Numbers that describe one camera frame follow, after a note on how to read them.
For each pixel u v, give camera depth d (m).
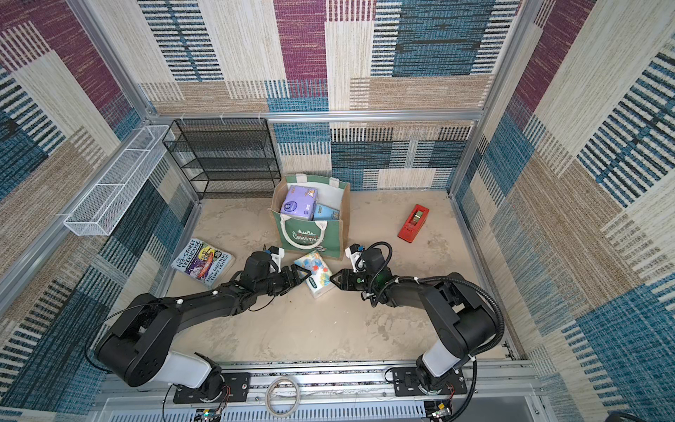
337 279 0.89
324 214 0.97
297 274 0.81
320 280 0.87
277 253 0.84
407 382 0.73
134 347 0.43
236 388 0.73
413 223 1.04
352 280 0.79
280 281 0.78
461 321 0.46
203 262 0.97
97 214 0.70
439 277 0.54
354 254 0.85
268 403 0.70
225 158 1.10
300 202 0.92
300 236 0.92
